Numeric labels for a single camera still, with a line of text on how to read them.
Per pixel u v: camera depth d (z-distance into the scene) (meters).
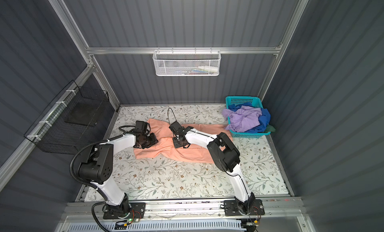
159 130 1.04
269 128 0.92
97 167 0.48
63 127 0.72
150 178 0.84
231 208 0.73
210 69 0.87
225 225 0.71
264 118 0.94
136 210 0.73
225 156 0.56
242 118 0.94
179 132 0.77
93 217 0.68
